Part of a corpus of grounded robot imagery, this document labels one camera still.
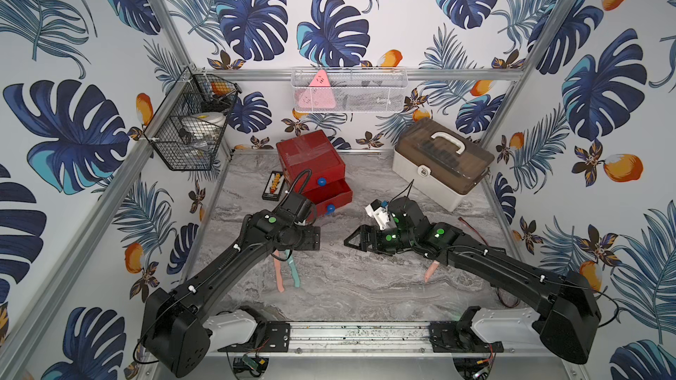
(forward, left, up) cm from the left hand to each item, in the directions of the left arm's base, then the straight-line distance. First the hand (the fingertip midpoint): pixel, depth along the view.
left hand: (308, 237), depth 79 cm
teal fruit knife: (-5, +5, -15) cm, 17 cm away
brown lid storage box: (+30, -43, +5) cm, 52 cm away
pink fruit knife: (-4, +11, -15) cm, 19 cm away
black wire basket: (+43, +46, +19) cm, 66 cm away
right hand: (-3, -13, +4) cm, 14 cm away
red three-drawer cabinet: (+24, +2, +5) cm, 24 cm away
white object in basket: (+24, +34, +20) cm, 46 cm away
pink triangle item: (+43, +1, +21) cm, 48 cm away
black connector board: (+28, +19, -11) cm, 35 cm away
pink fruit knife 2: (-2, -40, -14) cm, 42 cm away
